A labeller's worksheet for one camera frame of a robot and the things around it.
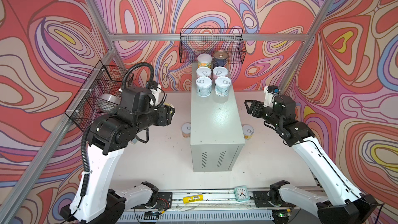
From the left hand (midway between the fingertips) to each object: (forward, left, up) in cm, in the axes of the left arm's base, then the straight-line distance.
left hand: (168, 108), depth 58 cm
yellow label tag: (-24, -9, -38) cm, 46 cm away
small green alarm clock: (-22, -32, -38) cm, 55 cm away
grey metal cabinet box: (-10, -19, -6) cm, 22 cm away
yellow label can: (+10, -41, -34) cm, 54 cm away
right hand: (+10, -37, -11) cm, 39 cm away
